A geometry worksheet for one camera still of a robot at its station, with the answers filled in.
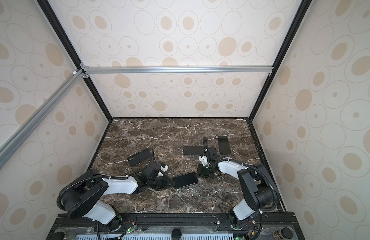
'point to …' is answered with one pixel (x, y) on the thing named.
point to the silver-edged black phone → (224, 145)
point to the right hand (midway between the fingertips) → (196, 176)
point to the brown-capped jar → (284, 232)
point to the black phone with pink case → (184, 180)
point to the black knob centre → (176, 234)
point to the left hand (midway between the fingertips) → (178, 185)
